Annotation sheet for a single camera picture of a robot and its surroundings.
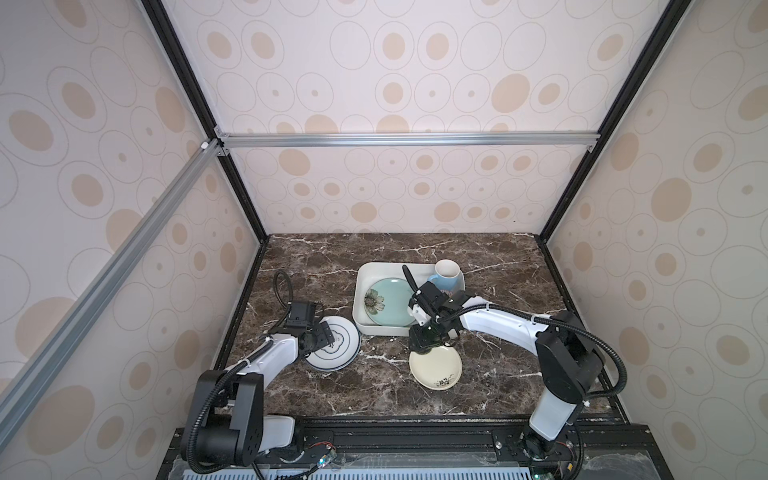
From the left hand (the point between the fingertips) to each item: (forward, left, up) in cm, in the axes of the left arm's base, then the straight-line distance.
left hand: (328, 333), depth 91 cm
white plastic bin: (+22, -11, +1) cm, 25 cm away
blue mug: (+17, -37, +7) cm, 41 cm away
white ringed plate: (-5, -5, -1) cm, 8 cm away
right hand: (-5, -26, +2) cm, 27 cm away
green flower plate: (+12, -18, -2) cm, 22 cm away
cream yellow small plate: (-10, -33, -1) cm, 34 cm away
